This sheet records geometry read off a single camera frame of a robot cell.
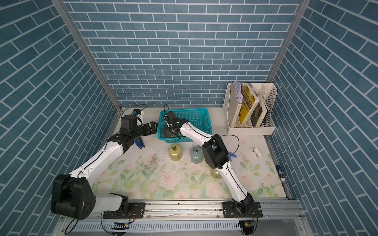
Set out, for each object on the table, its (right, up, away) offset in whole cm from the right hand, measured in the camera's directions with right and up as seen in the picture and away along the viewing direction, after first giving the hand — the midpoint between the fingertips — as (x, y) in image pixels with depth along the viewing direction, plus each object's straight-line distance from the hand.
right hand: (170, 131), depth 98 cm
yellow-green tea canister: (+5, -11, -12) cm, 17 cm away
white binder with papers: (+40, +19, -14) cm, 47 cm away
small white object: (+57, -13, -5) cm, 58 cm away
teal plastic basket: (+21, +10, +13) cm, 26 cm away
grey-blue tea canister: (+18, -13, -12) cm, 25 cm away
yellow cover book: (+53, +20, -4) cm, 56 cm away
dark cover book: (+60, +11, +3) cm, 61 cm away
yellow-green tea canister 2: (+28, -22, -19) cm, 40 cm away
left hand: (-7, +5, -13) cm, 16 cm away
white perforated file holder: (+70, +28, +7) cm, 76 cm away
